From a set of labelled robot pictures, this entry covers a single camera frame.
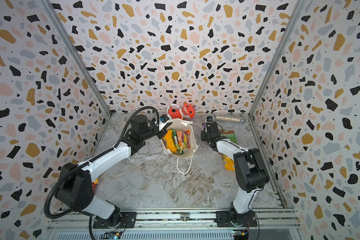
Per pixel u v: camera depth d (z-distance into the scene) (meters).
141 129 0.63
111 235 0.70
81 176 0.42
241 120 1.13
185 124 0.82
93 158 0.49
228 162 0.90
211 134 0.76
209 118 0.86
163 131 0.72
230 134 1.06
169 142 0.87
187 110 1.15
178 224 0.73
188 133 1.02
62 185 0.44
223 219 0.74
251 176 0.49
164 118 0.67
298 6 0.72
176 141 0.88
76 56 0.86
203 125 1.00
